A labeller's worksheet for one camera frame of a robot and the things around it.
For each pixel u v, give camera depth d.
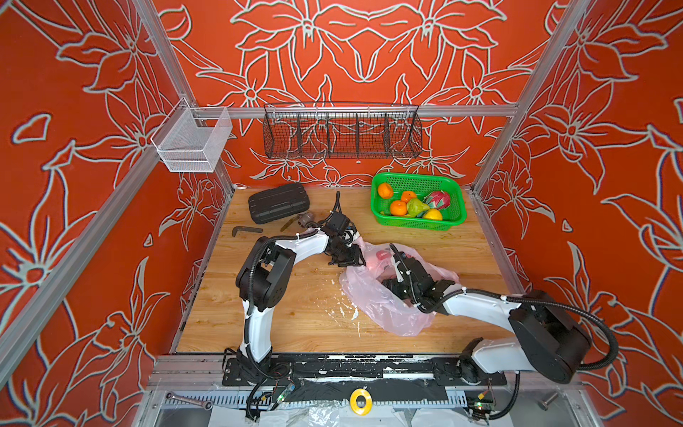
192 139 0.93
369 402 0.68
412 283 0.67
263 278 0.51
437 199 1.05
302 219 1.06
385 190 1.10
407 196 1.10
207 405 0.68
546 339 0.42
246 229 1.04
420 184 1.22
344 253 0.83
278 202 1.08
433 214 1.02
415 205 1.03
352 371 0.74
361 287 0.81
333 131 1.01
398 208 1.06
